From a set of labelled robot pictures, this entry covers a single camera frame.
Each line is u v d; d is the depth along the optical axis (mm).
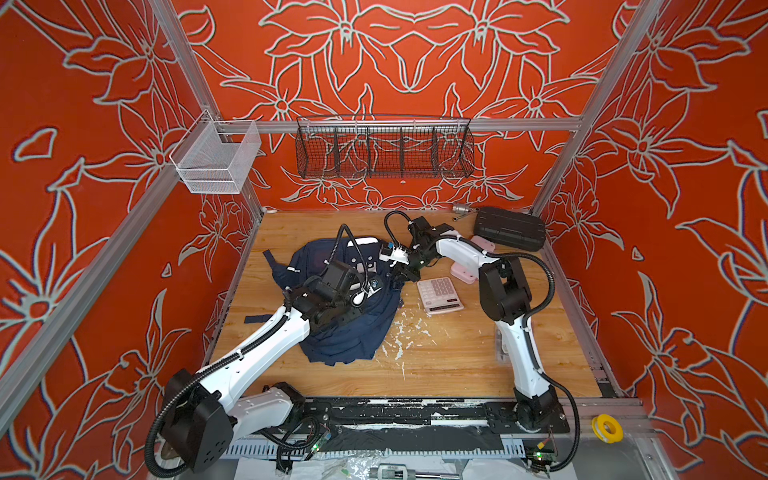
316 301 553
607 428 711
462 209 1176
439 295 928
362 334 797
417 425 727
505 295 592
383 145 973
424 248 778
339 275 598
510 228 1045
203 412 379
